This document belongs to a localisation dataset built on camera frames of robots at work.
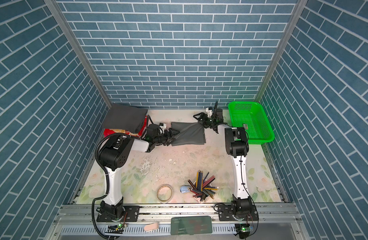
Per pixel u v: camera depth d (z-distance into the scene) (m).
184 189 0.79
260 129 1.07
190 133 1.05
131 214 0.74
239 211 0.66
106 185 0.59
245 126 1.12
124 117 0.97
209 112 1.05
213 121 0.94
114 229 0.72
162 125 0.98
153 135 0.83
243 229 0.70
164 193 0.81
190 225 0.69
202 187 0.75
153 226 0.69
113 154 0.56
